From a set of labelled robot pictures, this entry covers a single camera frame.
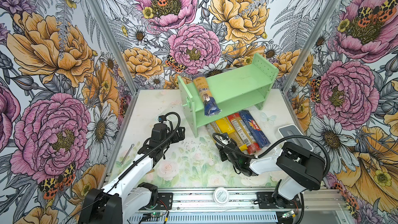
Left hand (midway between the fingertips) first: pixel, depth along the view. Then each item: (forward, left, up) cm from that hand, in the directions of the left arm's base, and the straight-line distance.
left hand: (177, 134), depth 86 cm
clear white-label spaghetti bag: (+7, -20, -5) cm, 22 cm away
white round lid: (-29, -21, -4) cm, 36 cm away
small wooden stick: (-1, +27, -10) cm, 29 cm away
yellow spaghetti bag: (+11, -27, -9) cm, 31 cm away
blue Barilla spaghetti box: (+1, -47, -6) cm, 47 cm away
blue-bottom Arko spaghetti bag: (+3, -17, +20) cm, 27 cm away
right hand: (-4, -25, -10) cm, 27 cm away
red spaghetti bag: (+4, -38, -7) cm, 39 cm away
